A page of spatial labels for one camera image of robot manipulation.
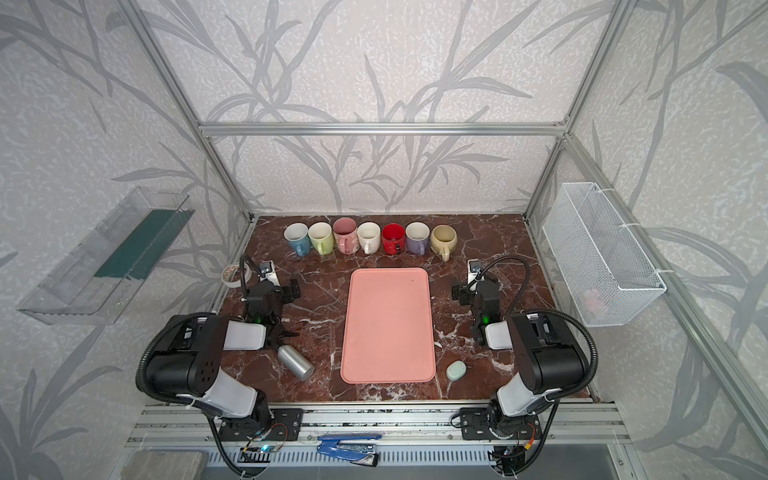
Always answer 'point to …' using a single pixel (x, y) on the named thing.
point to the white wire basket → (603, 269)
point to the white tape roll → (234, 284)
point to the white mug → (369, 237)
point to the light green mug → (321, 236)
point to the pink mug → (346, 235)
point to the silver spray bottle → (295, 363)
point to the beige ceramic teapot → (444, 238)
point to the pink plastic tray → (388, 327)
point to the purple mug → (417, 238)
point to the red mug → (393, 236)
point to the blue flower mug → (296, 234)
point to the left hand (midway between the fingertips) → (281, 267)
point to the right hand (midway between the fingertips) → (473, 267)
